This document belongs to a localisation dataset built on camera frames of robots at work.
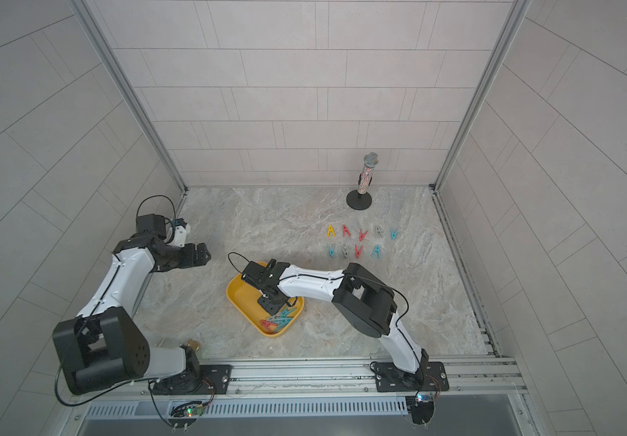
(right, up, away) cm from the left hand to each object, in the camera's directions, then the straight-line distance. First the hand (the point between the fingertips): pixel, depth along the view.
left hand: (200, 252), depth 85 cm
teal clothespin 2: (+42, -2, +11) cm, 44 cm away
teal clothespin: (+66, +4, +16) cm, 68 cm away
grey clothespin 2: (+47, -1, +11) cm, 48 cm away
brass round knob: (+3, -24, -10) cm, 27 cm away
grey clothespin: (+60, +5, +16) cm, 62 cm away
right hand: (+24, -17, +2) cm, 29 cm away
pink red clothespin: (+54, +4, +16) cm, 56 cm away
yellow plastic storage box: (+14, -15, +1) cm, 20 cm away
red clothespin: (+48, +6, +17) cm, 51 cm away
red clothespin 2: (+51, -1, +11) cm, 53 cm away
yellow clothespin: (+42, +6, +17) cm, 46 cm away
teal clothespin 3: (+58, -1, +11) cm, 59 cm away
